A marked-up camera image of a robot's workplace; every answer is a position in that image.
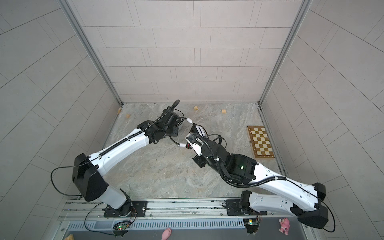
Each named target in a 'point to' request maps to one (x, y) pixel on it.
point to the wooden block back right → (224, 111)
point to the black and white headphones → (195, 129)
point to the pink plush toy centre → (166, 233)
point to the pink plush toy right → (285, 224)
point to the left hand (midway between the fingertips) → (179, 126)
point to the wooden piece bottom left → (70, 237)
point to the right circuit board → (251, 224)
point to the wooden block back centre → (196, 108)
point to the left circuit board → (121, 225)
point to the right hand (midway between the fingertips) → (192, 146)
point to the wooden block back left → (128, 116)
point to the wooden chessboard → (260, 144)
